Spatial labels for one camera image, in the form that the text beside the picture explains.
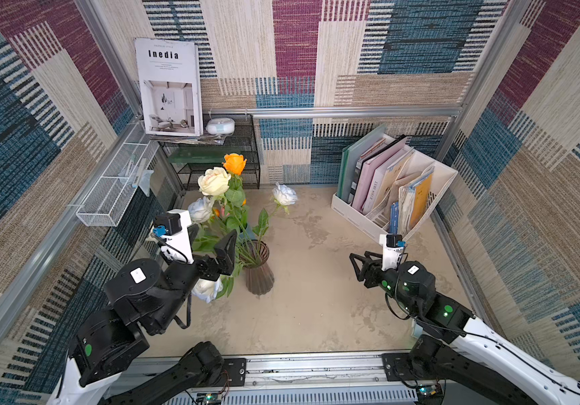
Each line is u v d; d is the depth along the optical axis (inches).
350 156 35.3
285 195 27.3
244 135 37.0
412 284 20.6
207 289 21.7
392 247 24.2
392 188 38.0
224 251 17.5
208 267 17.6
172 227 15.6
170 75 30.2
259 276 33.4
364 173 34.5
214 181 23.0
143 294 12.8
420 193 35.8
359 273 25.9
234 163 27.3
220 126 34.8
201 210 25.0
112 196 36.8
